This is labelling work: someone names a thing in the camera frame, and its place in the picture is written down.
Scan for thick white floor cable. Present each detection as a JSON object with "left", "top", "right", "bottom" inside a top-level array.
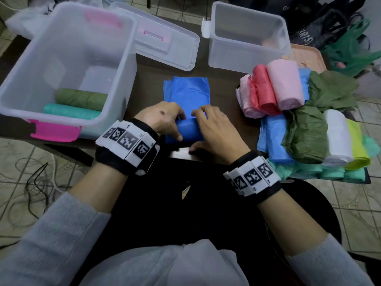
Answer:
[{"left": 50, "top": 153, "right": 65, "bottom": 194}]

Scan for green plastic bag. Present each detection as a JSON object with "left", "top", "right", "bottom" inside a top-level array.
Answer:
[{"left": 321, "top": 19, "right": 381, "bottom": 78}]

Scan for black chair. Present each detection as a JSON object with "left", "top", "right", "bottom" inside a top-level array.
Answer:
[{"left": 145, "top": 0, "right": 221, "bottom": 21}]

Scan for teal bag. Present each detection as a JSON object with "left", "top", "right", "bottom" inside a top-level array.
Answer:
[{"left": 43, "top": 103, "right": 102, "bottom": 120}]

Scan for red plastic bag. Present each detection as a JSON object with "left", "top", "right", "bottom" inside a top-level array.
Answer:
[{"left": 250, "top": 64, "right": 282, "bottom": 116}]

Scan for black right wristband with markers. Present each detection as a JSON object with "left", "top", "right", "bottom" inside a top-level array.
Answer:
[{"left": 223, "top": 151, "right": 283, "bottom": 205}]

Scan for translucent zipper bag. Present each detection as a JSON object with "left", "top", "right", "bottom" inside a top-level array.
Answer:
[{"left": 4, "top": 0, "right": 111, "bottom": 41}]

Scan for white bag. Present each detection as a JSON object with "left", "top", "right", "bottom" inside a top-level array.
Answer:
[{"left": 322, "top": 109, "right": 355, "bottom": 167}]

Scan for small clear plastic bin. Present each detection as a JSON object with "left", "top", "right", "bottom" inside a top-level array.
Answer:
[{"left": 201, "top": 1, "right": 292, "bottom": 75}]

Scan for person's right hand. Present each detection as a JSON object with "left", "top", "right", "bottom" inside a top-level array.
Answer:
[{"left": 189, "top": 104, "right": 251, "bottom": 166}]

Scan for black left wristband with markers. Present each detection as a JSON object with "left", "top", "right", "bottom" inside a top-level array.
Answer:
[{"left": 95, "top": 117, "right": 161, "bottom": 176}]

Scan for person's left forearm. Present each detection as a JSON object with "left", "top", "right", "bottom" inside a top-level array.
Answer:
[{"left": 0, "top": 162, "right": 129, "bottom": 286}]

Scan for person's right forearm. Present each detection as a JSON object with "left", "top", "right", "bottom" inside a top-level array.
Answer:
[{"left": 257, "top": 187, "right": 374, "bottom": 286}]

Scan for large clear storage bin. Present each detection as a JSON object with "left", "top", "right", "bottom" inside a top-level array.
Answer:
[{"left": 0, "top": 1, "right": 137, "bottom": 143}]

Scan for clear lid pink handle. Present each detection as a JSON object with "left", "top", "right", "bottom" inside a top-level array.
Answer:
[{"left": 110, "top": 1, "right": 200, "bottom": 72}]

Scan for person's left hand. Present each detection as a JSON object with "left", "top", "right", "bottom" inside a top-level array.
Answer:
[{"left": 134, "top": 101, "right": 187, "bottom": 143}]

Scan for yellow-green bag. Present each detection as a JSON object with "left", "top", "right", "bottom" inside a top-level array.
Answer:
[{"left": 345, "top": 118, "right": 371, "bottom": 171}]

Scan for tangled dark floor cables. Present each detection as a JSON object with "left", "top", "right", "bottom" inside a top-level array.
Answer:
[{"left": 0, "top": 157, "right": 87, "bottom": 251}]

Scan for black round stool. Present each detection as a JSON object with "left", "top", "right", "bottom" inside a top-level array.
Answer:
[{"left": 281, "top": 178, "right": 342, "bottom": 245}]

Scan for pink plastic bag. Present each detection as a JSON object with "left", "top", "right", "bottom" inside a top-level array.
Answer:
[
  {"left": 266, "top": 58, "right": 306, "bottom": 111},
  {"left": 235, "top": 74, "right": 266, "bottom": 120}
]

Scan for black wristband with markers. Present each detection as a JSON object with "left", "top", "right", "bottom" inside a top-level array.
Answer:
[
  {"left": 223, "top": 151, "right": 283, "bottom": 205},
  {"left": 95, "top": 117, "right": 161, "bottom": 176}
]

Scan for dark patterned bag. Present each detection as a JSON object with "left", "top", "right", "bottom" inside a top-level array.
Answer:
[{"left": 290, "top": 8, "right": 371, "bottom": 50}]

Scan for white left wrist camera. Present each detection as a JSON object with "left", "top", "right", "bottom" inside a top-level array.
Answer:
[{"left": 135, "top": 144, "right": 161, "bottom": 177}]

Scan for person's black trousers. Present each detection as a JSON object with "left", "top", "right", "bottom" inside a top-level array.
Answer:
[{"left": 71, "top": 151, "right": 298, "bottom": 286}]

